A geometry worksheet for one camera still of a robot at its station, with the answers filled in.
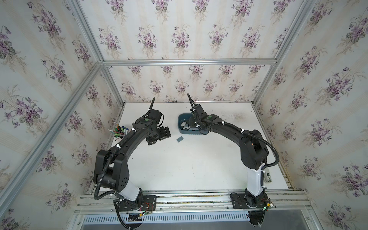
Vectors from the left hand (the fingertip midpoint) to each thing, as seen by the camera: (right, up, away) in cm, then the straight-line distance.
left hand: (164, 138), depth 86 cm
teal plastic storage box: (+13, +3, +15) cm, 20 cm away
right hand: (+19, +9, +7) cm, 23 cm away
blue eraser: (+9, -3, +12) cm, 16 cm away
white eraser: (+12, +8, +18) cm, 23 cm away
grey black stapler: (+59, -21, -8) cm, 63 cm away
